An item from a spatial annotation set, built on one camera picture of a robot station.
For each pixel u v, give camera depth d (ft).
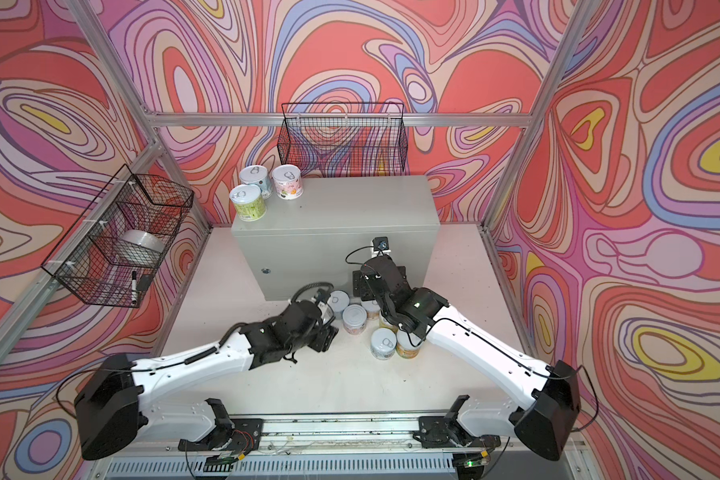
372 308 2.99
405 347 2.69
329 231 3.50
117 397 1.33
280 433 2.46
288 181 2.47
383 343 2.73
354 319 2.88
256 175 2.51
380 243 2.07
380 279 1.72
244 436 2.39
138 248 2.31
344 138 3.21
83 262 2.18
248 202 2.31
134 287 2.36
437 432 2.41
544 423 1.22
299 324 2.00
